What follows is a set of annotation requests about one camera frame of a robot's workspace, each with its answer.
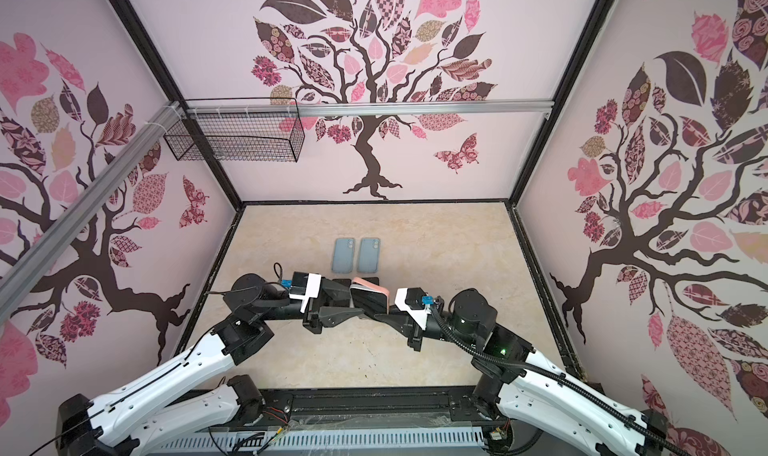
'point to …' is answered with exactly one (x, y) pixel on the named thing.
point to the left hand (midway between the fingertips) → (366, 308)
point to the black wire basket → (266, 130)
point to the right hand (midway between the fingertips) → (381, 308)
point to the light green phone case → (343, 255)
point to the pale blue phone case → (368, 257)
